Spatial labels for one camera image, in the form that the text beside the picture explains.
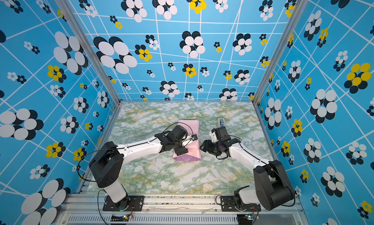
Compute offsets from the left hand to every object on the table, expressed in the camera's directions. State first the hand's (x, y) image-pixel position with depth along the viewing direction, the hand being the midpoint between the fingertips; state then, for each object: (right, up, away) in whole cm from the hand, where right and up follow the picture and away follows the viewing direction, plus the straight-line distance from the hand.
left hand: (185, 141), depth 89 cm
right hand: (+12, -5, -2) cm, 13 cm away
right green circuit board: (+30, -34, -19) cm, 49 cm away
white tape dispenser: (+25, +11, +12) cm, 30 cm away
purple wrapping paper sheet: (+6, -5, -3) cm, 8 cm away
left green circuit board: (-32, -35, -17) cm, 51 cm away
